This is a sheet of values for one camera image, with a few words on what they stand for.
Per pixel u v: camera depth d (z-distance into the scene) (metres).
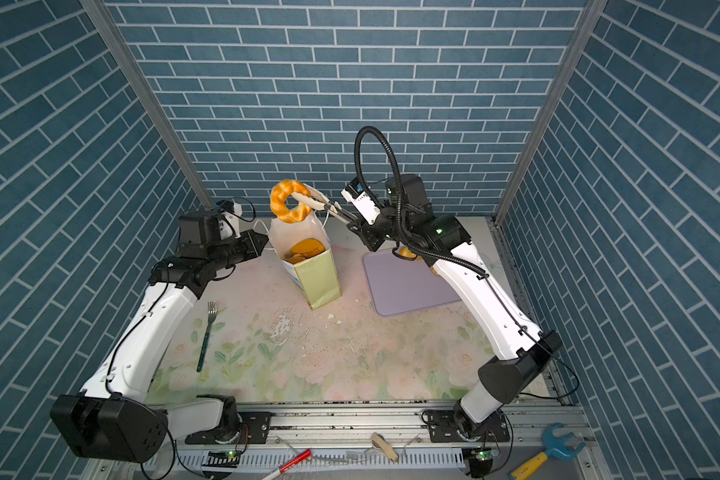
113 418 0.38
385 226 0.58
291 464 0.68
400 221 0.49
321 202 0.69
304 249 0.97
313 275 0.79
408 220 0.49
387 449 0.69
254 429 0.74
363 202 0.57
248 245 0.66
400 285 1.07
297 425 0.75
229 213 0.65
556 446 0.70
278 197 0.68
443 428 0.73
